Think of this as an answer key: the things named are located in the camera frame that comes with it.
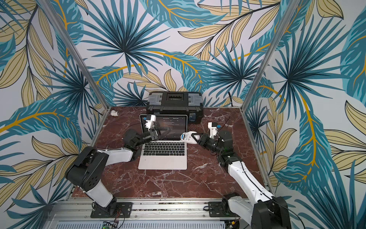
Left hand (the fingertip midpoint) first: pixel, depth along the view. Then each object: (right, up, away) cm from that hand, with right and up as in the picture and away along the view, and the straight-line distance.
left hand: (169, 131), depth 76 cm
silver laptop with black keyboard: (-1, -15, +17) cm, 23 cm away
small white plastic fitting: (-46, +12, +35) cm, 59 cm away
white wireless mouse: (+10, -3, +1) cm, 10 cm away
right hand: (+13, -2, +1) cm, 13 cm away
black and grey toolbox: (+5, +18, +22) cm, 29 cm away
